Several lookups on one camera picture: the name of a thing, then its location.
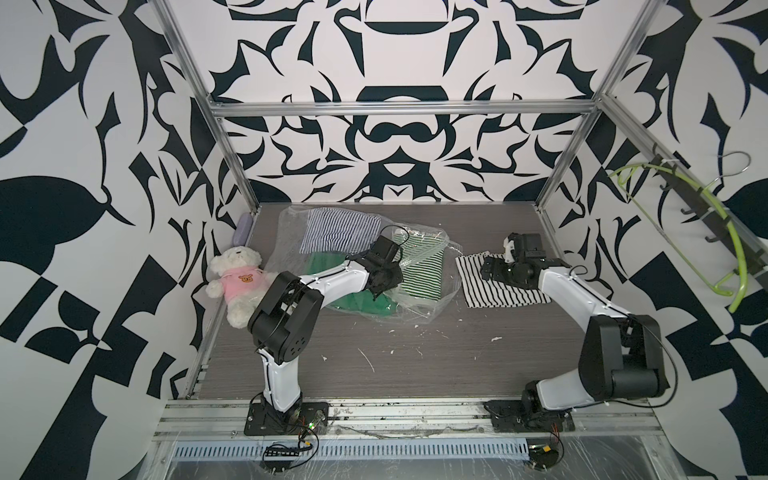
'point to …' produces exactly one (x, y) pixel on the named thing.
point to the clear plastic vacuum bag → (284, 256)
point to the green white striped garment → (421, 264)
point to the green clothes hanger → (697, 268)
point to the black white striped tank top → (478, 292)
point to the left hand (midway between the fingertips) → (397, 272)
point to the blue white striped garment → (339, 230)
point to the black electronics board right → (542, 456)
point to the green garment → (363, 302)
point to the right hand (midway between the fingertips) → (495, 266)
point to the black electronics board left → (281, 451)
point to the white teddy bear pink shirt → (241, 281)
